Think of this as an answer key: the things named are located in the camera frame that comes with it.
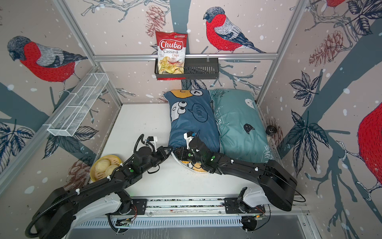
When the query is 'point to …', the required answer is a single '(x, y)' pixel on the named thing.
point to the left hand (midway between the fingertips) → (176, 146)
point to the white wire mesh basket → (67, 122)
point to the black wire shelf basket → (196, 68)
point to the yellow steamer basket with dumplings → (103, 167)
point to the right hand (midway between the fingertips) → (173, 152)
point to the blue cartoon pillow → (190, 110)
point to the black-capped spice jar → (270, 130)
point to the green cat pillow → (242, 130)
